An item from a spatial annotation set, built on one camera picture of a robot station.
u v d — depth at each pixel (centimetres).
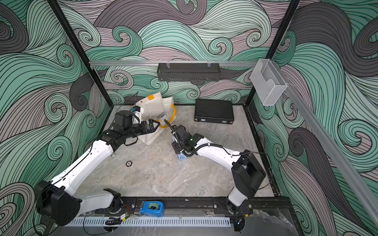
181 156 82
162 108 110
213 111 112
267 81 78
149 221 70
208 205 74
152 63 92
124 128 59
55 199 38
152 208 68
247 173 43
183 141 63
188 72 95
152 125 68
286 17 74
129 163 88
